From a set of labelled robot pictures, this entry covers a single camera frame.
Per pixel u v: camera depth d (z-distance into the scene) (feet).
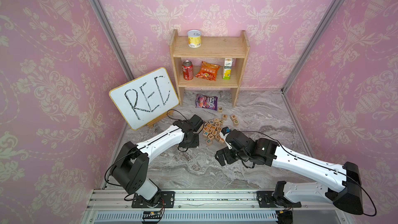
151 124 3.20
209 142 2.97
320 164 1.43
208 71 3.19
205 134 3.10
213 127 3.19
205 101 3.59
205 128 3.18
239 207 2.42
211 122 3.28
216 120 3.30
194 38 2.60
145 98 3.01
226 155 2.09
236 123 3.27
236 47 2.74
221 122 3.28
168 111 3.36
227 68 2.95
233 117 3.37
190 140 2.34
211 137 3.03
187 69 2.95
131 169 1.42
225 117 3.37
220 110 3.48
